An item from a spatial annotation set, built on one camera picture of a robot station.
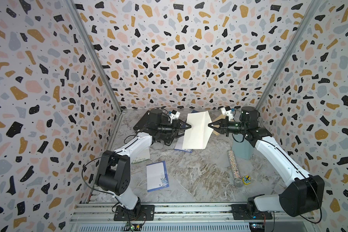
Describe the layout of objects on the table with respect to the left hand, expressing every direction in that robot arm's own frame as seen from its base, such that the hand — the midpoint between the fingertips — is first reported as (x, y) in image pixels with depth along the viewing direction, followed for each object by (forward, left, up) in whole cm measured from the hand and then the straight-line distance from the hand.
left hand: (189, 130), depth 76 cm
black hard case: (-1, +14, +4) cm, 14 cm away
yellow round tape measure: (-18, -33, -25) cm, 45 cm away
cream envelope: (-4, -4, 0) cm, 5 cm away
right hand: (-1, -10, +4) cm, 11 cm away
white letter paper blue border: (-15, +19, -26) cm, 35 cm away
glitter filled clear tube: (-18, -28, -23) cm, 40 cm away
